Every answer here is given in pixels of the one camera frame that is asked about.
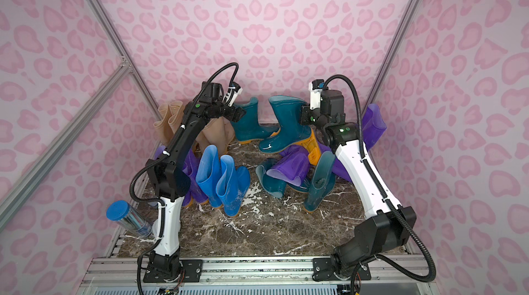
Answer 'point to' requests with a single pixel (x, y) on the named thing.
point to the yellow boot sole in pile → (313, 147)
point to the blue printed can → (122, 212)
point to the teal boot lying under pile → (273, 186)
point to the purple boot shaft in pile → (293, 165)
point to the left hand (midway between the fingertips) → (241, 105)
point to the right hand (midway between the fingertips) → (302, 105)
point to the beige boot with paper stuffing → (231, 133)
